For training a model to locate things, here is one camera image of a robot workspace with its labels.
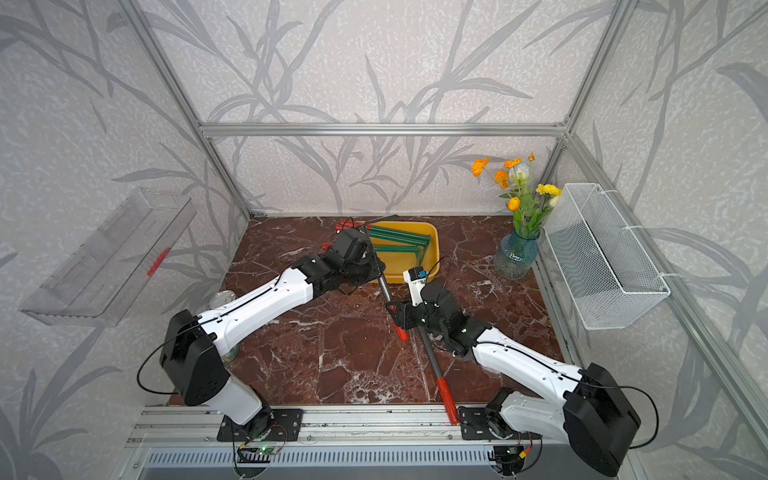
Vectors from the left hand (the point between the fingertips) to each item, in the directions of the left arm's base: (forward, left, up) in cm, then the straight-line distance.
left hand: (387, 267), depth 81 cm
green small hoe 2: (+24, -9, -16) cm, 30 cm away
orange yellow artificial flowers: (+17, -41, +8) cm, 45 cm away
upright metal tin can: (-1, +52, -16) cm, 54 cm away
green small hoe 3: (+20, -11, -18) cm, 29 cm away
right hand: (-8, -1, -4) cm, 10 cm away
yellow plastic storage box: (+15, -2, -19) cm, 25 cm away
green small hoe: (+26, +2, -13) cm, 29 cm away
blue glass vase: (+10, -40, -8) cm, 42 cm away
